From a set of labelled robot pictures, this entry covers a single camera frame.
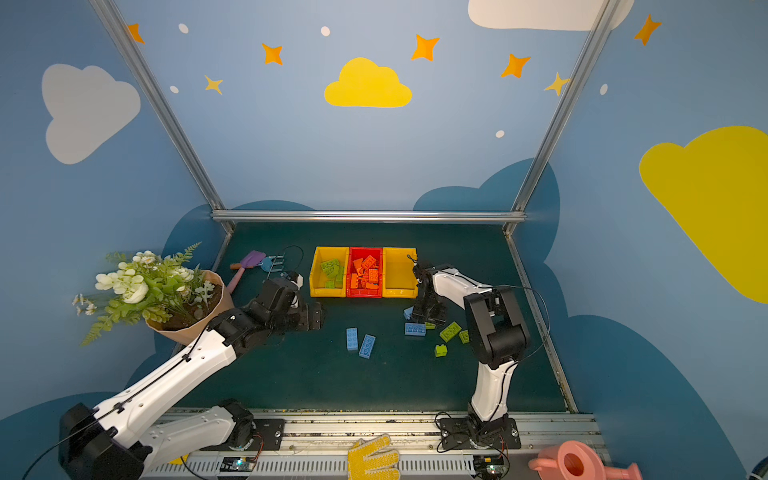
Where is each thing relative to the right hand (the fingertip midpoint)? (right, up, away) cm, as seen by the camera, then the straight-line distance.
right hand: (427, 319), depth 95 cm
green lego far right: (+11, -4, -4) cm, 13 cm away
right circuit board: (+12, -31, -23) cm, 40 cm away
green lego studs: (-30, +13, +9) cm, 34 cm away
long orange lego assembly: (-24, +12, +6) cm, 28 cm away
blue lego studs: (-24, -5, -5) cm, 25 cm away
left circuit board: (-49, -30, -24) cm, 62 cm away
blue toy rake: (-55, +18, +13) cm, 59 cm away
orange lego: (-20, +18, +10) cm, 29 cm away
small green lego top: (-33, +11, +7) cm, 35 cm away
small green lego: (+3, -8, -7) cm, 11 cm away
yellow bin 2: (-9, +12, +11) cm, 19 cm away
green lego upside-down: (-34, +17, +13) cm, 40 cm away
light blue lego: (-6, +2, 0) cm, 6 cm away
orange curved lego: (-23, +17, +10) cm, 31 cm away
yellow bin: (-38, +13, +10) cm, 41 cm away
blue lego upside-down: (-19, -7, -7) cm, 21 cm away
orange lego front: (-18, +13, +6) cm, 23 cm away
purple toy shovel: (-63, +19, +14) cm, 67 cm away
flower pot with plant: (-68, +8, -17) cm, 70 cm away
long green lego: (+6, -3, -4) cm, 8 cm away
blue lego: (-4, -3, -2) cm, 5 cm away
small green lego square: (+1, -2, -2) cm, 3 cm away
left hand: (-32, +5, -16) cm, 36 cm away
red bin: (-21, +13, +9) cm, 26 cm away
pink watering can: (+28, -23, -32) cm, 48 cm away
